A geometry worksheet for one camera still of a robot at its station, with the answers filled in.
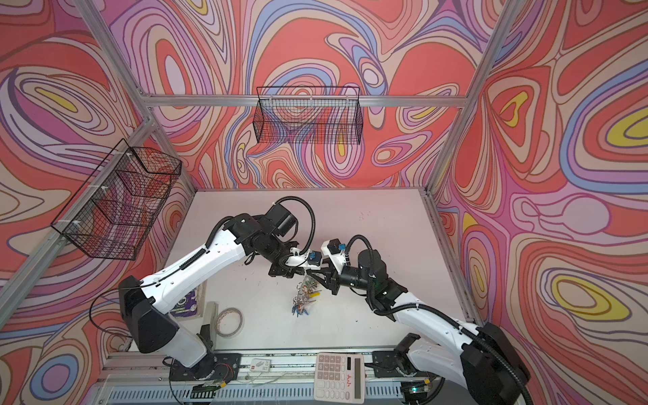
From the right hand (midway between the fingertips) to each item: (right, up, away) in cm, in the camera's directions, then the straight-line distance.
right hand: (312, 275), depth 73 cm
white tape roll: (-28, -18, +9) cm, 35 cm away
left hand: (-2, +2, 0) cm, 3 cm away
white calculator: (+8, -28, -3) cm, 30 cm away
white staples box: (-15, -27, 0) cm, 31 cm away
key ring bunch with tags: (-4, -9, +15) cm, 18 cm away
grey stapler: (-34, -16, +8) cm, 38 cm away
